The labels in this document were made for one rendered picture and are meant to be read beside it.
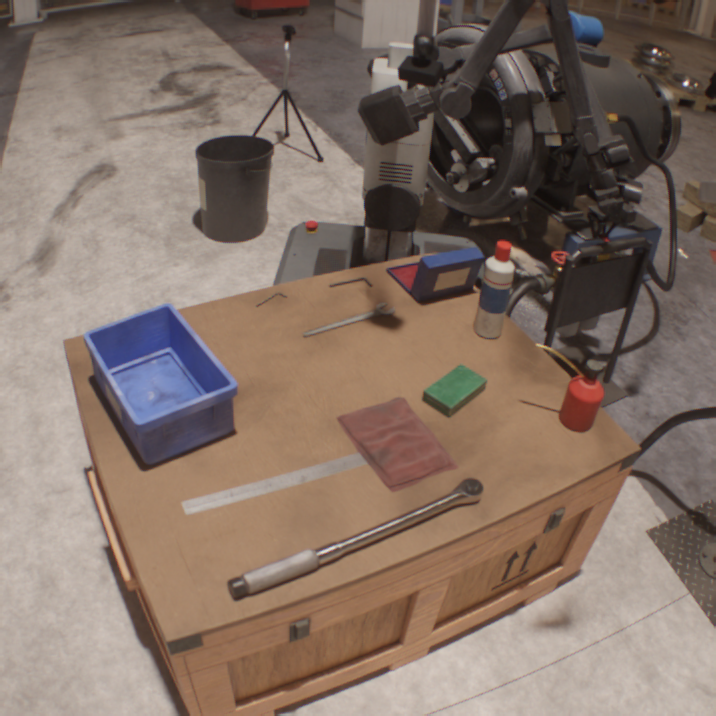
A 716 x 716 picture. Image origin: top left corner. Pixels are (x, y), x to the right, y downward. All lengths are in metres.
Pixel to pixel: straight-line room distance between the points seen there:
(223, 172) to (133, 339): 1.35
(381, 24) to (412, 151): 4.51
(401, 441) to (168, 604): 0.52
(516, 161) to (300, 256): 0.77
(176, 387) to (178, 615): 0.52
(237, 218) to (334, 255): 0.65
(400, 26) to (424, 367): 5.21
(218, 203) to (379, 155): 0.98
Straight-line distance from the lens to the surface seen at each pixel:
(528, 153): 2.35
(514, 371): 1.55
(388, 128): 1.76
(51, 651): 1.65
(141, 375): 1.47
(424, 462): 1.28
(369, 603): 1.22
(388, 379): 1.46
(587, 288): 2.04
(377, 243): 2.13
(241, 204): 2.77
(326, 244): 2.32
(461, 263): 1.67
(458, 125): 2.60
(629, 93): 2.88
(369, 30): 6.37
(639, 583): 1.88
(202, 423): 1.27
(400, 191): 2.01
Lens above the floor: 1.40
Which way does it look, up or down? 40 degrees down
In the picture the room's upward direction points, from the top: 5 degrees clockwise
